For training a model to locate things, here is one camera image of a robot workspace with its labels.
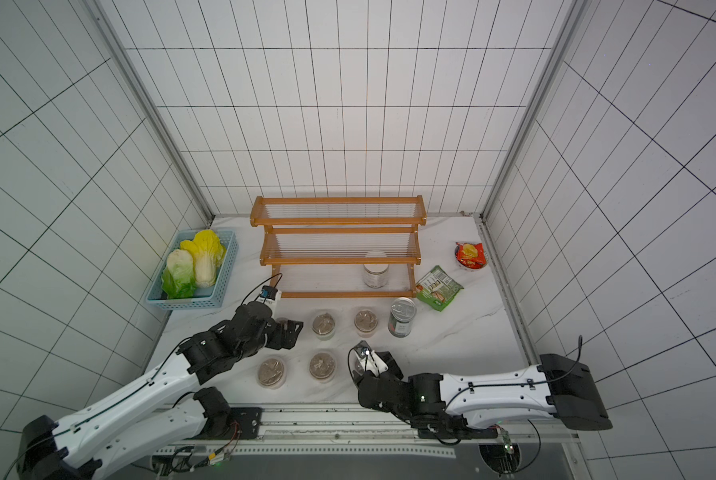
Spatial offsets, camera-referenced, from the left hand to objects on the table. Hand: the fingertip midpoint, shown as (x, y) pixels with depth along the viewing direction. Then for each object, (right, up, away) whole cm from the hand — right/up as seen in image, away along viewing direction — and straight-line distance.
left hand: (280, 328), depth 79 cm
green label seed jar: (+11, -1, +4) cm, 12 cm away
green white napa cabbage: (-34, +12, +10) cm, 38 cm away
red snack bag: (+60, +19, +21) cm, 66 cm away
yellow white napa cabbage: (-31, +20, +21) cm, 42 cm away
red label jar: (+24, 0, +6) cm, 24 cm away
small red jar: (+12, -9, -3) cm, 15 cm away
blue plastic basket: (-43, +6, +12) cm, 45 cm away
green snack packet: (+48, +7, +18) cm, 52 cm away
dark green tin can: (+34, +4, +2) cm, 34 cm away
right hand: (+21, -11, -3) cm, 24 cm away
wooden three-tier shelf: (+15, +22, +30) cm, 40 cm away
